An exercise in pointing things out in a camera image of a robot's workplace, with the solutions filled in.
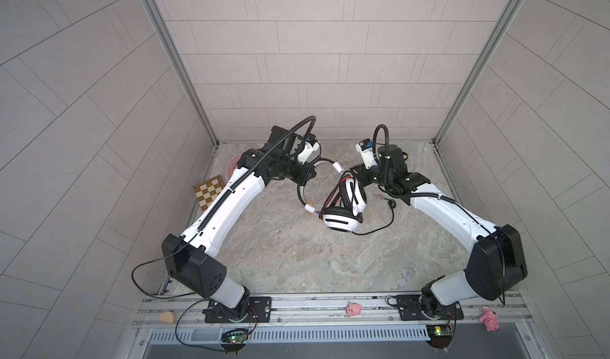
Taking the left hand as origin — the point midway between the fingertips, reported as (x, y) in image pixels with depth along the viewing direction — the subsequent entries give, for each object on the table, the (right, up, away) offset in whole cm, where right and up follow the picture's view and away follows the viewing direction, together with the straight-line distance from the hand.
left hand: (320, 170), depth 73 cm
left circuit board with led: (-24, -46, -8) cm, 53 cm away
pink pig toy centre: (+10, -42, -2) cm, 43 cm away
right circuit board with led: (+35, -48, -5) cm, 59 cm away
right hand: (+11, 0, +10) cm, 15 cm away
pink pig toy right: (+49, -43, -5) cm, 65 cm away
